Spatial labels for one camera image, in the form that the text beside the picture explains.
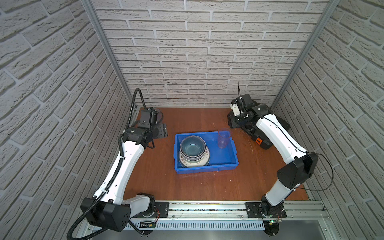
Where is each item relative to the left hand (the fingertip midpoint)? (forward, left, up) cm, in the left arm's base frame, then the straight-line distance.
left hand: (158, 127), depth 75 cm
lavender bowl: (-12, -18, -14) cm, 26 cm away
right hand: (+5, -41, -1) cm, 41 cm away
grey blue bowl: (-2, -18, -17) cm, 25 cm away
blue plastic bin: (-7, -35, -25) cm, 44 cm away
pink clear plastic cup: (+6, -38, -18) cm, 43 cm away
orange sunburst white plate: (-11, -23, -22) cm, 33 cm away
